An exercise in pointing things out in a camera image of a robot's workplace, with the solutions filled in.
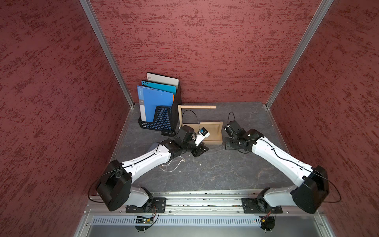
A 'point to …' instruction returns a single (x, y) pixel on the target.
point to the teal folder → (165, 88)
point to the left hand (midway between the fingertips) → (204, 148)
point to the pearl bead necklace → (183, 160)
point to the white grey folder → (163, 79)
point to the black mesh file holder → (167, 119)
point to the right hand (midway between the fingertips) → (229, 146)
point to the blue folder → (149, 99)
